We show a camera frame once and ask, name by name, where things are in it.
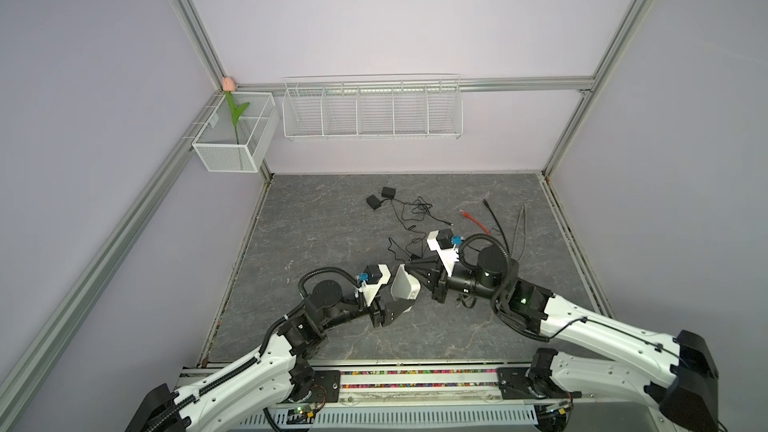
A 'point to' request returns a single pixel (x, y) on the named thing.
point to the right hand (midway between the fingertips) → (406, 269)
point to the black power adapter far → (388, 192)
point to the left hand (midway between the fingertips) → (405, 292)
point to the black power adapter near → (373, 202)
